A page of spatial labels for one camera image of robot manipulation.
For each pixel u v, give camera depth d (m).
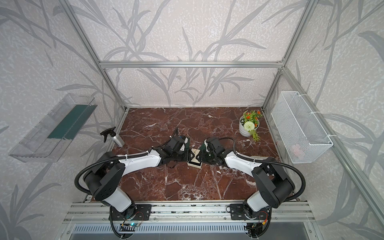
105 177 0.45
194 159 0.85
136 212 0.72
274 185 0.44
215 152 0.69
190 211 0.75
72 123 0.64
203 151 0.79
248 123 0.91
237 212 0.73
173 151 0.70
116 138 0.92
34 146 0.60
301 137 0.62
